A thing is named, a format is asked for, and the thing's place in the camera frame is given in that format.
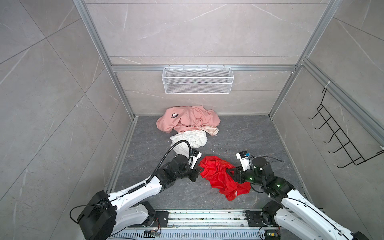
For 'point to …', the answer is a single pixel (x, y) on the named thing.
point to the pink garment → (178, 119)
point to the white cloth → (196, 138)
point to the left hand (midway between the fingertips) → (203, 166)
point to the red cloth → (215, 172)
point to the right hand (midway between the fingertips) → (229, 168)
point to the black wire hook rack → (349, 146)
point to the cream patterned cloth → (211, 130)
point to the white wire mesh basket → (195, 80)
